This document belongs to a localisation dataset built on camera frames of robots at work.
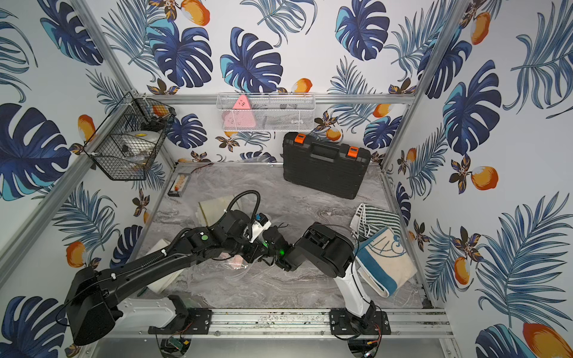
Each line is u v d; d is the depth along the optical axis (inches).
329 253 21.4
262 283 32.8
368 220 38.1
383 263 33.0
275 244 28.9
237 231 23.4
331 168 36.4
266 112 39.6
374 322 27.1
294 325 29.5
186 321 26.8
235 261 32.9
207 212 38.6
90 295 15.7
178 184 43.3
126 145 32.3
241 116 35.5
